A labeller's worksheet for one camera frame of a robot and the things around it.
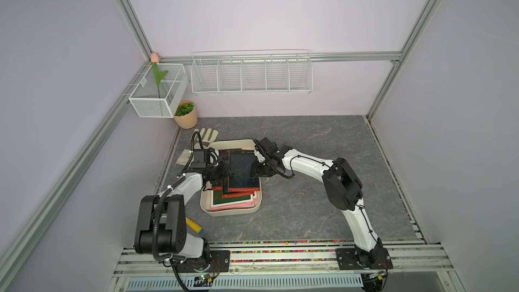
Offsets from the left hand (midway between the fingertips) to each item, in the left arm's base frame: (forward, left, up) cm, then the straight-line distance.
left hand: (233, 170), depth 90 cm
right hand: (-1, -8, -3) cm, 9 cm away
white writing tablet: (-11, +7, -5) cm, 14 cm away
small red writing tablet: (-3, -3, -3) cm, 5 cm away
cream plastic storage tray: (-9, +13, -6) cm, 16 cm away
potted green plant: (+34, +27, +3) cm, 44 cm away
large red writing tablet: (+8, -3, -6) cm, 11 cm away
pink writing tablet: (-14, -2, -6) cm, 16 cm away
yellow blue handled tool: (-22, +15, -6) cm, 27 cm away
